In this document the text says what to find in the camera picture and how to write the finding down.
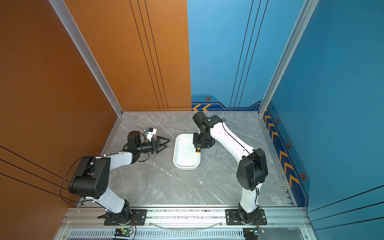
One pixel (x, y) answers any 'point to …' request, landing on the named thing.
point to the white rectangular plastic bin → (185, 157)
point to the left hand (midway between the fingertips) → (168, 143)
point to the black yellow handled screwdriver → (198, 150)
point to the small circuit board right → (252, 233)
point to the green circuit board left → (123, 232)
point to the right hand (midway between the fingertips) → (195, 146)
